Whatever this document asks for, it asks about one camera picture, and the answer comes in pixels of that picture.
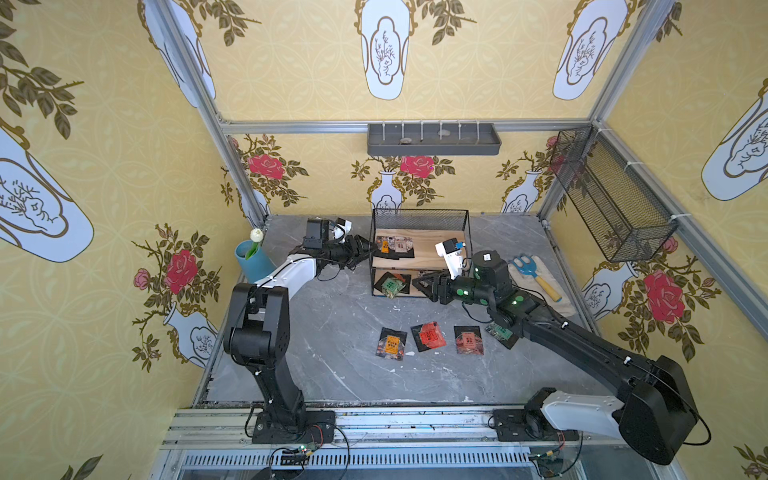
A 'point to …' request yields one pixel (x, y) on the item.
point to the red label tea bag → (429, 336)
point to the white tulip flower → (256, 235)
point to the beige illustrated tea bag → (400, 244)
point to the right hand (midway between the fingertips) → (412, 286)
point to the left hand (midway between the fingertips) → (372, 250)
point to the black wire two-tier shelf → (426, 227)
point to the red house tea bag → (468, 340)
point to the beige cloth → (532, 284)
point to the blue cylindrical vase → (255, 267)
